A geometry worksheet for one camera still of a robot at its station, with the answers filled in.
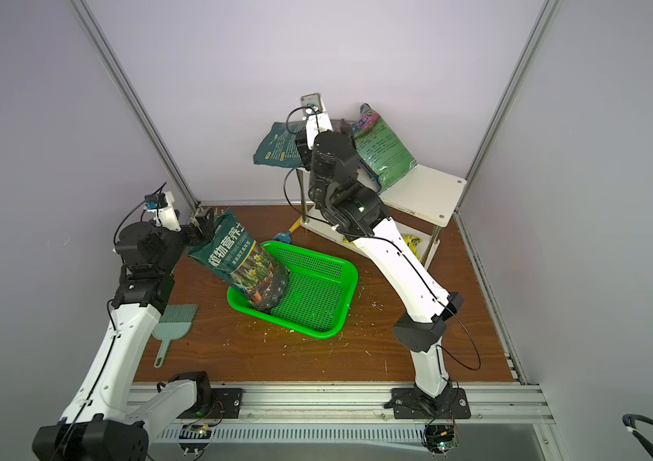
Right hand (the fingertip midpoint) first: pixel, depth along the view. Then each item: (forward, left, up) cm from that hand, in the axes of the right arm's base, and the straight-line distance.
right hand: (335, 118), depth 56 cm
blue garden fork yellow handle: (+14, +22, -57) cm, 62 cm away
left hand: (-5, +36, -21) cm, 42 cm away
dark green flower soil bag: (-7, +32, -37) cm, 49 cm away
